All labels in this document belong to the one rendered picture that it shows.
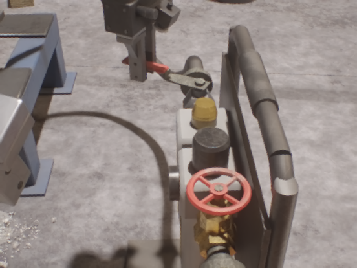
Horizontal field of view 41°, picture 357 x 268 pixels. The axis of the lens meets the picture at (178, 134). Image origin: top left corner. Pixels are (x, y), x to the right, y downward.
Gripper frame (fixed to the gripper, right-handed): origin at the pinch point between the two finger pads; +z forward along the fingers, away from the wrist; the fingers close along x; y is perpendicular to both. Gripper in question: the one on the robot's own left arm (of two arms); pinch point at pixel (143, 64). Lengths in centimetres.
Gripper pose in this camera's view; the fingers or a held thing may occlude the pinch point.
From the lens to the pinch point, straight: 80.0
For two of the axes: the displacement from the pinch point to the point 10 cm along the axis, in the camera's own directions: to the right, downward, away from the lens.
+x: 4.5, -5.5, 7.1
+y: 8.9, 2.7, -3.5
